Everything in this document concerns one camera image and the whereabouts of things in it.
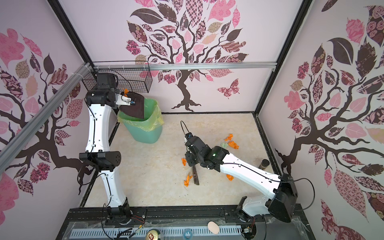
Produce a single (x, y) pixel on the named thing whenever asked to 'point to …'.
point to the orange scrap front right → (230, 177)
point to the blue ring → (189, 230)
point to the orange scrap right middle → (231, 143)
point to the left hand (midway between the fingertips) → (104, 94)
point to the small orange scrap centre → (184, 161)
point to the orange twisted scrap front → (187, 181)
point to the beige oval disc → (213, 227)
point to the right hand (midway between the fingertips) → (188, 153)
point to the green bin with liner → (148, 130)
